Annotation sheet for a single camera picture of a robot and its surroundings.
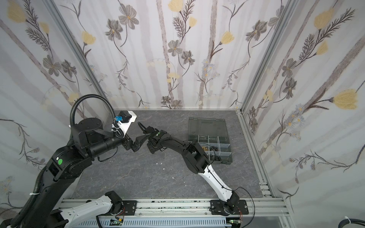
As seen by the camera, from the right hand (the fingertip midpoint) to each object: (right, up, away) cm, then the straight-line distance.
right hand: (153, 144), depth 95 cm
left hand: (+5, +13, -40) cm, 42 cm away
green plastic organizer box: (+41, +6, +3) cm, 41 cm away
